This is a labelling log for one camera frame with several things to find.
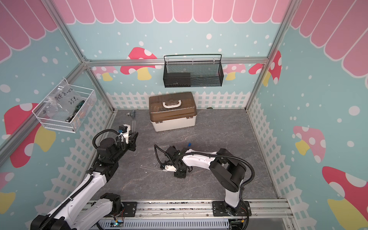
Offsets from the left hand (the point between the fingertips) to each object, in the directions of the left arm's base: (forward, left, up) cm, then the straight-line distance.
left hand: (136, 134), depth 80 cm
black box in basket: (+39, -21, +10) cm, 45 cm away
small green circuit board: (-40, +7, -22) cm, 46 cm away
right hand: (-13, -24, -21) cm, 35 cm away
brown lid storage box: (+19, -19, 0) cm, 27 cm away
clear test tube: (+1, -5, -19) cm, 19 cm away
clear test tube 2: (-10, -2, -21) cm, 23 cm away
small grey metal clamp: (+33, +17, -19) cm, 42 cm away
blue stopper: (+7, -30, -21) cm, 37 cm away
